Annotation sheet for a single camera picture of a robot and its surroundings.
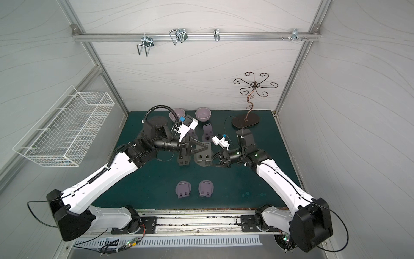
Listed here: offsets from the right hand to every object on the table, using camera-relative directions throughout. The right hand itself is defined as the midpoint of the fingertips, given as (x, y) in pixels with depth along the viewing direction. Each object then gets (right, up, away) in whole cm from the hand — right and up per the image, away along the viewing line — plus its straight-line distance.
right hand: (206, 165), depth 65 cm
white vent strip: (-11, -35, +5) cm, 37 cm away
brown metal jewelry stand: (+30, +21, +49) cm, 61 cm away
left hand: (0, +8, -7) cm, 10 cm away
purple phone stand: (0, +12, +36) cm, 38 cm away
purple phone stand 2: (-13, -17, +19) cm, 29 cm away
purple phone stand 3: (-1, -17, +19) cm, 26 cm away
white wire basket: (-62, +12, +3) cm, 63 cm away
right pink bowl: (-4, +25, +50) cm, 56 cm away
